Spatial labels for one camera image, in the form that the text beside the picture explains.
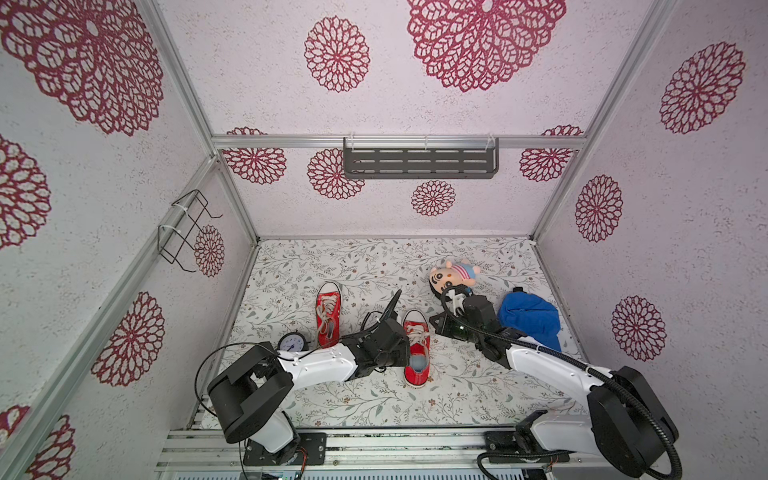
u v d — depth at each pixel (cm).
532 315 95
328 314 92
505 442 75
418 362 85
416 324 92
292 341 90
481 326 66
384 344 65
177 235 75
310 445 75
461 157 94
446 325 75
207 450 75
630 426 41
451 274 98
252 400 43
